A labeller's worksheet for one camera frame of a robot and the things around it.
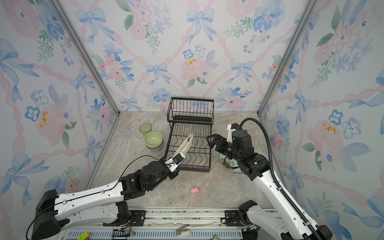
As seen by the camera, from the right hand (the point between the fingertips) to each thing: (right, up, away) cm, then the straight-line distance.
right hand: (211, 140), depth 71 cm
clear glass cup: (-61, +5, +41) cm, 74 cm away
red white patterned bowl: (-31, -7, +21) cm, 38 cm away
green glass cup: (-42, +6, +33) cm, 54 cm away
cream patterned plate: (-13, -4, +9) cm, 16 cm away
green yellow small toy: (-58, -43, -4) cm, 73 cm away
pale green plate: (+15, -17, +20) cm, 30 cm away
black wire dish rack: (-14, +15, +42) cm, 47 cm away
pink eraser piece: (-8, -28, +10) cm, 31 cm away
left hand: (-15, -7, -1) cm, 16 cm away
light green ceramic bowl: (-35, -2, +24) cm, 42 cm away
